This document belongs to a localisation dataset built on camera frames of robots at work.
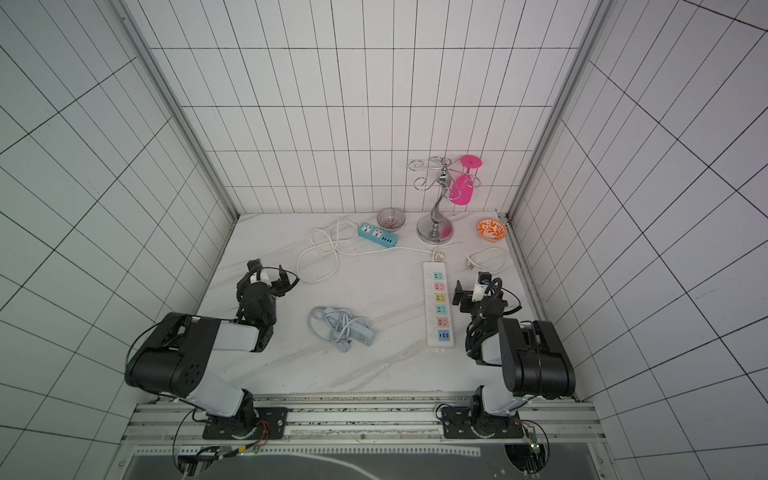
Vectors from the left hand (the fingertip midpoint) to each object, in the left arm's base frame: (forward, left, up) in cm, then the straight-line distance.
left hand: (266, 272), depth 93 cm
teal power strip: (+21, -35, -6) cm, 41 cm away
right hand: (-2, -67, 0) cm, 67 cm away
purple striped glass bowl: (+31, -39, -7) cm, 50 cm away
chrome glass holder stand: (+26, -58, -7) cm, 63 cm away
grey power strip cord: (-16, -27, -1) cm, 31 cm away
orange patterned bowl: (+25, -79, -7) cm, 83 cm away
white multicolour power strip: (-15, -54, -6) cm, 57 cm away
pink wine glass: (+31, -66, +10) cm, 73 cm away
